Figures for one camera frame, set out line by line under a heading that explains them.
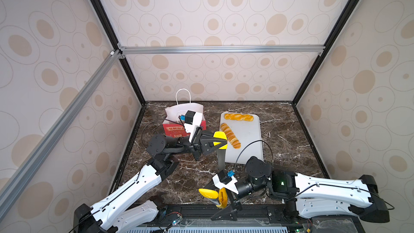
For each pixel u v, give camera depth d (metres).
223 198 0.49
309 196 0.45
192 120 0.45
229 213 0.45
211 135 0.48
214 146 0.49
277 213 0.73
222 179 0.44
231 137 0.97
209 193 0.35
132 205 0.46
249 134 1.02
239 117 1.09
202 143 0.47
